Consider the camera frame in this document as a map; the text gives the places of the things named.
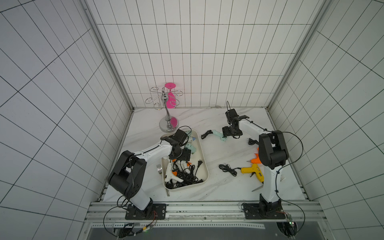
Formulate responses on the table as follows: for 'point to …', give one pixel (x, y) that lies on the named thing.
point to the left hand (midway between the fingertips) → (181, 159)
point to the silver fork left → (159, 168)
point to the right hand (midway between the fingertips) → (225, 132)
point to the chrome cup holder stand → (168, 124)
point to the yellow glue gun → (254, 169)
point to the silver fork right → (282, 178)
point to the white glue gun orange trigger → (171, 174)
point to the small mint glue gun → (188, 146)
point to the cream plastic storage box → (202, 173)
